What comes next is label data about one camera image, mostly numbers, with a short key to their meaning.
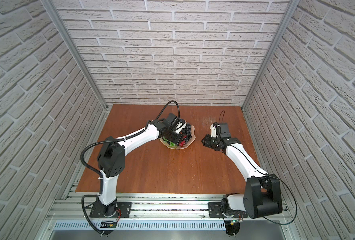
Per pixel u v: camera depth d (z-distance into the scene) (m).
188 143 0.94
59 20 0.74
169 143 0.77
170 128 0.71
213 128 0.80
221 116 1.20
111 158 0.50
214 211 0.73
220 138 0.67
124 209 0.73
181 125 0.81
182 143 0.90
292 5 0.69
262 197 0.41
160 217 0.74
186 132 0.95
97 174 0.53
